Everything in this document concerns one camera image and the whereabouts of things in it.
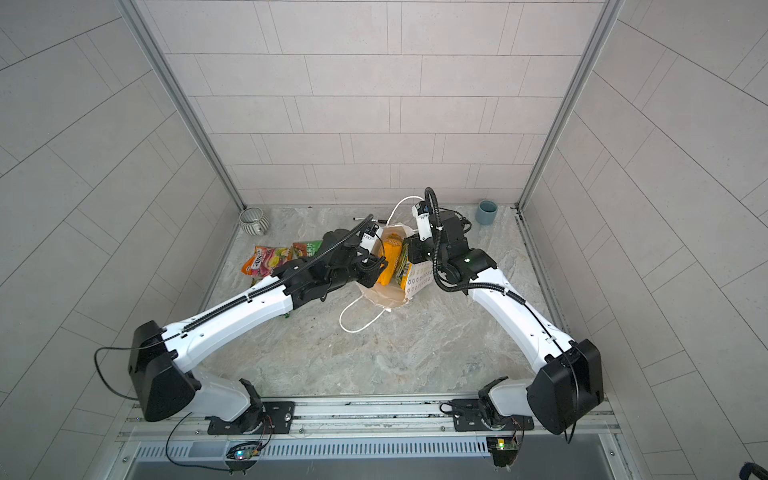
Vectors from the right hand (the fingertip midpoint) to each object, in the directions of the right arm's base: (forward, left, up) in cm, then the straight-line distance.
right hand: (406, 238), depth 78 cm
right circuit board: (-44, -19, -26) cm, 54 cm away
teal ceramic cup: (+23, -30, -15) cm, 41 cm away
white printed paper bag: (-4, -3, -12) cm, 14 cm away
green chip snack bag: (+13, +32, -18) cm, 39 cm away
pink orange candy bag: (+9, +46, -18) cm, 50 cm away
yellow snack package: (+2, +4, -7) cm, 8 cm away
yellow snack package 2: (-1, +1, -12) cm, 12 cm away
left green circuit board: (-41, +39, -19) cm, 60 cm away
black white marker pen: (+28, +16, -21) cm, 39 cm away
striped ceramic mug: (+23, +52, -14) cm, 58 cm away
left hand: (-6, +4, 0) cm, 8 cm away
